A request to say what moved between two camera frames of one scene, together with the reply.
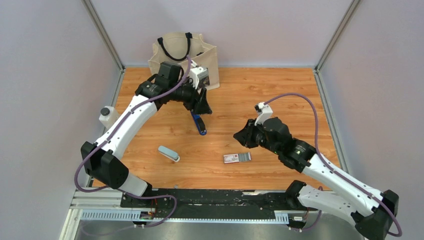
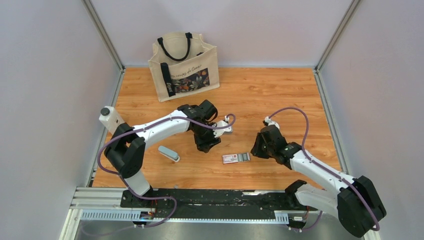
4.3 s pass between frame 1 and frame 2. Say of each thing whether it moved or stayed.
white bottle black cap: stayed
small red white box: stayed
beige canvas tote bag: stayed
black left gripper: moved
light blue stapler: stayed
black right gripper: moved
